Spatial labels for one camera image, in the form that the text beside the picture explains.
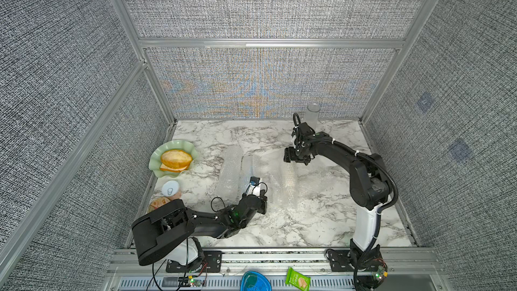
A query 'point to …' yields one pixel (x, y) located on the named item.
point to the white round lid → (169, 188)
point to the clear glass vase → (312, 114)
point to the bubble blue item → (246, 173)
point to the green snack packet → (296, 279)
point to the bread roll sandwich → (175, 160)
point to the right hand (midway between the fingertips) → (289, 153)
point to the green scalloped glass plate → (155, 162)
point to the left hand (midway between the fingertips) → (269, 191)
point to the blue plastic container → (254, 281)
